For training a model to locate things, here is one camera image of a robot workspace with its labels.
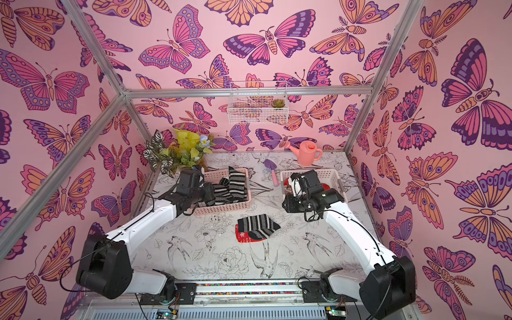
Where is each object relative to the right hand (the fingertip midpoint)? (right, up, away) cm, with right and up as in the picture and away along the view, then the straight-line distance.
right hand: (288, 202), depth 80 cm
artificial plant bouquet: (-47, +23, +9) cm, 53 cm away
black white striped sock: (-22, +3, +19) cm, 29 cm away
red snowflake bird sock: (-18, -17, +7) cm, 25 cm away
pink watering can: (+14, +22, +28) cm, 38 cm away
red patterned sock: (+2, +5, +19) cm, 20 cm away
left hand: (-32, +6, +9) cm, 34 cm away
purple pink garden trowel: (-4, +16, +33) cm, 37 cm away
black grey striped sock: (-30, +2, +15) cm, 33 cm away
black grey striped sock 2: (-12, -12, +9) cm, 19 cm away
